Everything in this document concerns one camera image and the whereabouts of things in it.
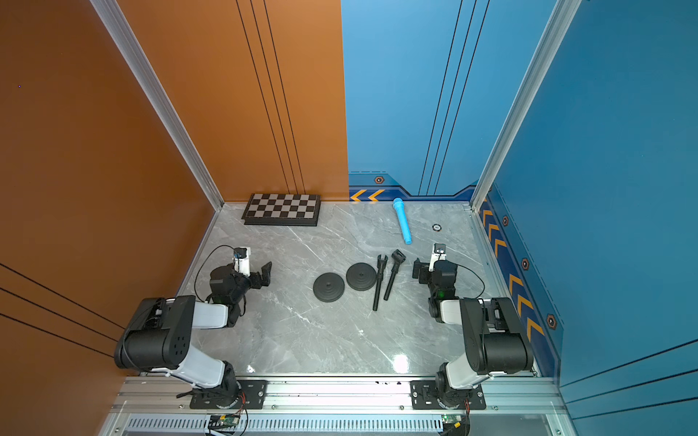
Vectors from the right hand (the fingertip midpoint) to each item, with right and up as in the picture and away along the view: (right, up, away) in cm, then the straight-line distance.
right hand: (432, 259), depth 95 cm
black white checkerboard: (-59, +19, +20) cm, 65 cm away
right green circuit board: (-1, -40, -22) cm, 46 cm away
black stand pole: (-11, 0, +6) cm, 13 cm away
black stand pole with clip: (-18, -2, +2) cm, 18 cm away
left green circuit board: (-61, -40, -23) cm, 77 cm away
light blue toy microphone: (-8, +21, +21) cm, 31 cm away
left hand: (-61, 0, 0) cm, 61 cm away
